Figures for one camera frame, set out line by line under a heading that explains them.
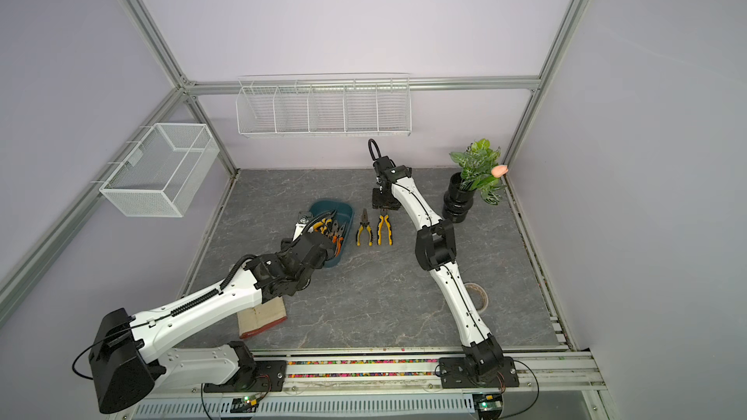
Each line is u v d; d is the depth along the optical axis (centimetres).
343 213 109
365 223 104
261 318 83
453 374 74
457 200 97
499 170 81
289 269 58
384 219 105
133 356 39
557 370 77
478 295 87
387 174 83
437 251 72
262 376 73
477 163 91
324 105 100
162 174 83
